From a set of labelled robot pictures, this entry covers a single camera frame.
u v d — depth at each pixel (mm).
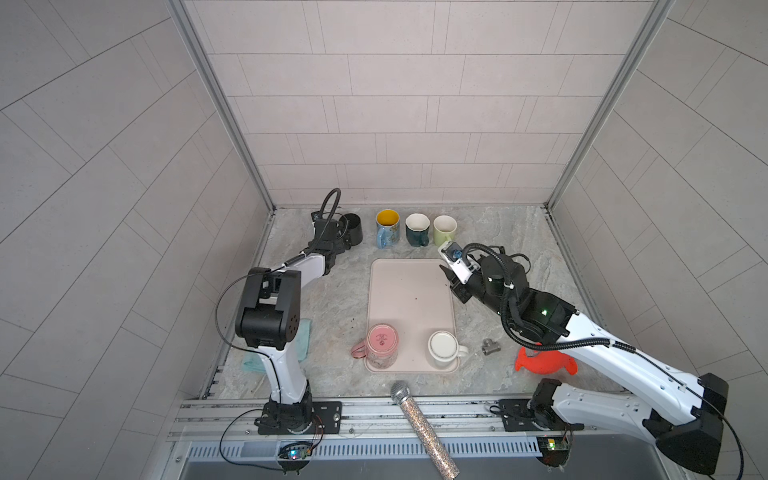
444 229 1013
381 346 721
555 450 680
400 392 709
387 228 989
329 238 759
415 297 914
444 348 759
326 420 702
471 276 588
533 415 629
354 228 993
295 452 644
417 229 975
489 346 808
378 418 722
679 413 385
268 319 488
